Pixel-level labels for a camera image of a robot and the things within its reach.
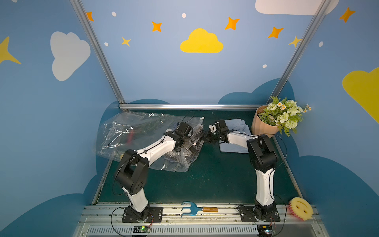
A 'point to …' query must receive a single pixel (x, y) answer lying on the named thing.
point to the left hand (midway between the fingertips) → (186, 140)
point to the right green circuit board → (264, 230)
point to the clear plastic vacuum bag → (136, 130)
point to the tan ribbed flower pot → (260, 127)
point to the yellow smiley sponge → (301, 208)
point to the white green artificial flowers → (284, 114)
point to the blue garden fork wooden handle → (194, 209)
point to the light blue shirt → (237, 125)
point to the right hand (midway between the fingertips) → (202, 136)
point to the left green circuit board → (141, 229)
